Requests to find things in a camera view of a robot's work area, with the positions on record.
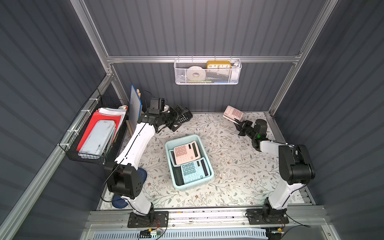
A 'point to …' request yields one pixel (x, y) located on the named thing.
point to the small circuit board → (147, 233)
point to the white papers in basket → (121, 111)
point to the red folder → (96, 117)
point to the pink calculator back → (233, 112)
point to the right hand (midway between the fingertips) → (238, 118)
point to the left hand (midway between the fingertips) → (188, 115)
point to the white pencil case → (98, 138)
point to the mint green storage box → (172, 144)
